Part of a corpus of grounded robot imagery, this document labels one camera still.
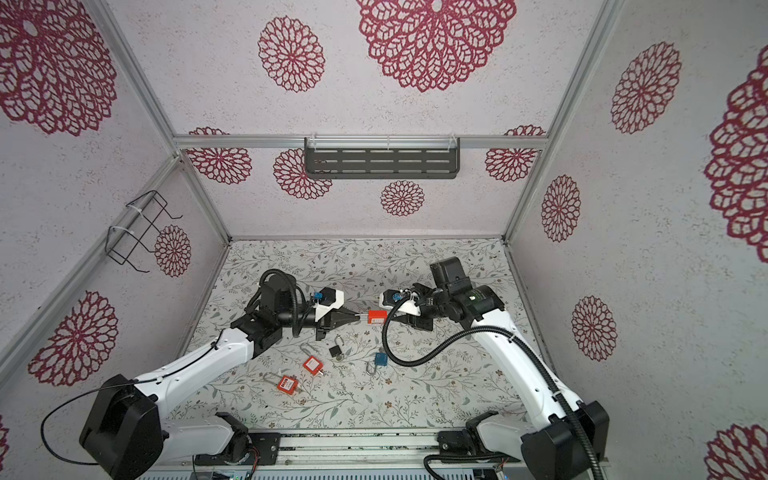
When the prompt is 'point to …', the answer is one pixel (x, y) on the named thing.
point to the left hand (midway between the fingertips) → (356, 318)
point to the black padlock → (336, 350)
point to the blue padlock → (381, 359)
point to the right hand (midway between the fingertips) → (397, 300)
